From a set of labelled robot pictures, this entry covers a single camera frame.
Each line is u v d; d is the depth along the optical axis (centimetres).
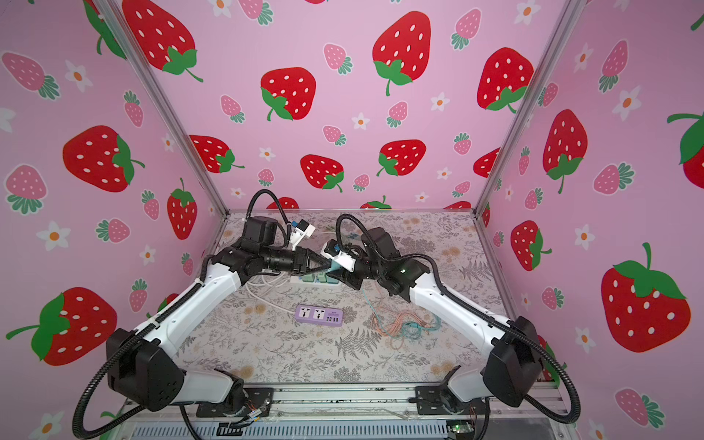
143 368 40
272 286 97
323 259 64
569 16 69
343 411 73
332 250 61
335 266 72
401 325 86
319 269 69
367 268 64
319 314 88
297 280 96
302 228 70
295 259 65
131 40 73
